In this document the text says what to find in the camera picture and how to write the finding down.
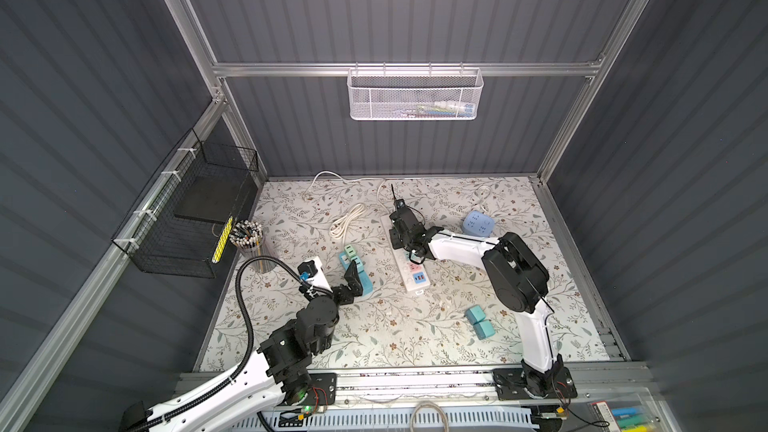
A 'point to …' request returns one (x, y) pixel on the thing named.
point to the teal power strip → (367, 287)
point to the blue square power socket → (478, 223)
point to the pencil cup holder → (249, 237)
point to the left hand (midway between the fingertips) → (341, 268)
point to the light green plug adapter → (350, 252)
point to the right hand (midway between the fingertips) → (400, 232)
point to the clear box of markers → (645, 414)
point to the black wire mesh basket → (177, 214)
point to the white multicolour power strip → (411, 276)
